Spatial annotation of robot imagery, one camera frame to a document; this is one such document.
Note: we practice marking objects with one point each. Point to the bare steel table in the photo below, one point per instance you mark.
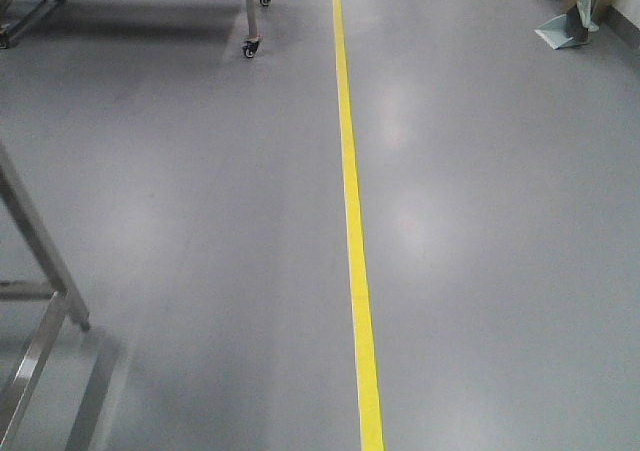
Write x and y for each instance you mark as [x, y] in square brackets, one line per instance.
[47, 251]

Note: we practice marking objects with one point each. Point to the pale green dustpan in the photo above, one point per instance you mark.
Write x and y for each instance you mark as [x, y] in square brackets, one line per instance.
[555, 33]

